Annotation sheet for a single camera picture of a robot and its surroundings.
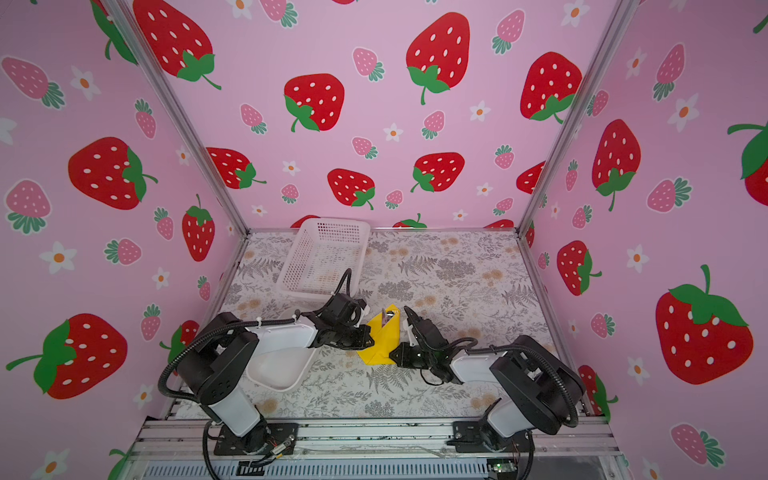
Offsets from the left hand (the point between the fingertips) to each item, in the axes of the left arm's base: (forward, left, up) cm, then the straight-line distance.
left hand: (377, 342), depth 89 cm
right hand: (-4, -4, 0) cm, 5 cm away
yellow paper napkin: (+2, -2, 0) cm, 3 cm away
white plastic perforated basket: (+36, +24, -1) cm, 43 cm away
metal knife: (+8, -2, -1) cm, 9 cm away
